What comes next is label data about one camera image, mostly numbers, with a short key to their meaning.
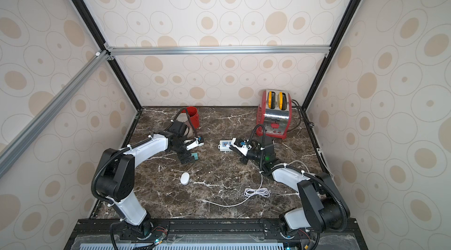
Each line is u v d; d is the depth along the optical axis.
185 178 0.88
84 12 0.77
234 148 0.73
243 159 0.75
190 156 0.84
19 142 0.53
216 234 0.73
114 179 0.47
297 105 1.17
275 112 0.93
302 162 0.94
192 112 1.04
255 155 0.73
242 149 0.72
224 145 1.00
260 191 0.83
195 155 0.93
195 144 0.83
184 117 0.94
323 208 0.43
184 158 0.82
